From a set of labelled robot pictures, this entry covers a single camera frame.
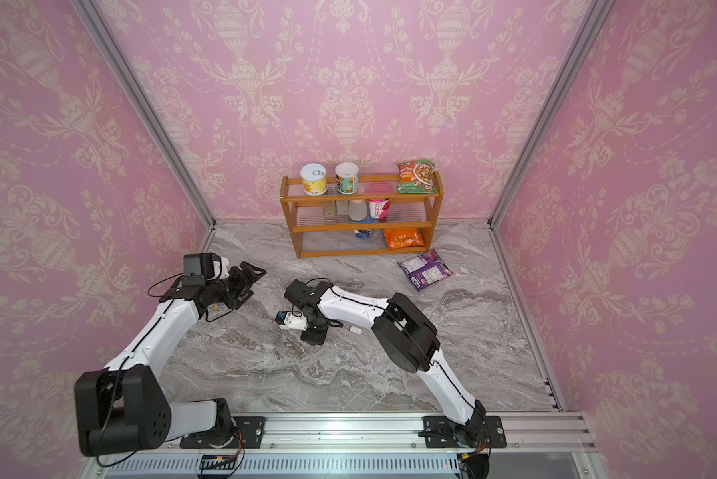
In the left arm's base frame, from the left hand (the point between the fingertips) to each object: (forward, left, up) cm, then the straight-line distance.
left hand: (261, 279), depth 86 cm
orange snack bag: (+26, -43, -10) cm, 52 cm away
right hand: (-10, -15, -15) cm, 23 cm away
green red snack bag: (+24, -45, +18) cm, 54 cm away
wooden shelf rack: (+31, -34, -6) cm, 46 cm away
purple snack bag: (+13, -51, -12) cm, 54 cm away
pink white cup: (+25, -34, +6) cm, 43 cm away
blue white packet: (+28, -29, -10) cm, 42 cm away
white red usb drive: (-8, -27, -15) cm, 32 cm away
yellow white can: (+22, -15, +19) cm, 33 cm away
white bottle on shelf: (+26, -27, +4) cm, 38 cm away
